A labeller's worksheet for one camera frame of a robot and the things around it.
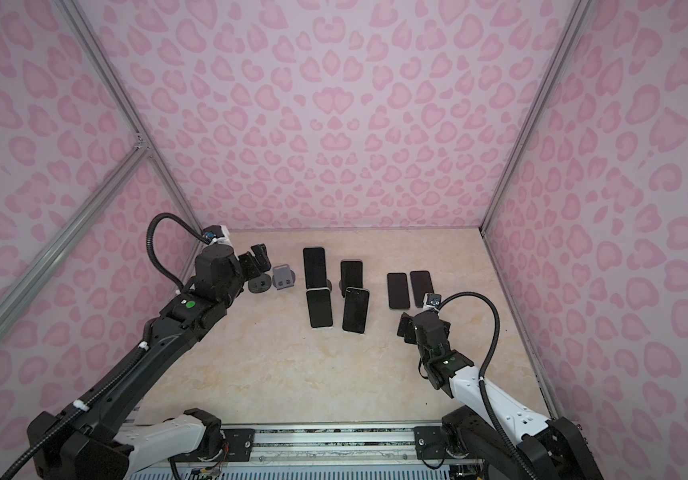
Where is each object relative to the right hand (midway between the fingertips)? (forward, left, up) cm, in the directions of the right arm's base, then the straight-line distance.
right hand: (416, 315), depth 86 cm
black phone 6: (+17, -5, -9) cm, 20 cm away
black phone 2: (+14, +19, +1) cm, 24 cm away
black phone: (+15, +31, +2) cm, 34 cm away
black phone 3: (+2, +28, 0) cm, 28 cm away
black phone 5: (+15, +3, -10) cm, 18 cm away
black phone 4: (+2, +17, -1) cm, 18 cm away
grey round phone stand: (+16, +42, -4) cm, 46 cm away
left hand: (+7, +43, +22) cm, 49 cm away
